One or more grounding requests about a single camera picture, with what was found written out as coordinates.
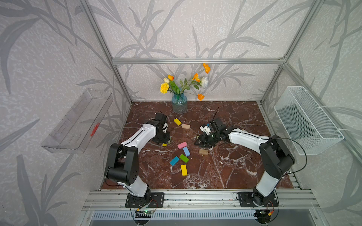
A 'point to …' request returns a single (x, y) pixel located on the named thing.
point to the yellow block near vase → (177, 121)
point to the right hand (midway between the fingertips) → (196, 144)
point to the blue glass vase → (179, 103)
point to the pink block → (182, 145)
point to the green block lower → (184, 158)
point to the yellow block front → (184, 170)
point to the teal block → (174, 161)
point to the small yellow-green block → (164, 144)
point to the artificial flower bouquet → (169, 85)
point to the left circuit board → (145, 213)
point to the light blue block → (186, 151)
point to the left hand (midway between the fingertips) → (167, 140)
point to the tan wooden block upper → (185, 126)
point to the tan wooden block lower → (204, 151)
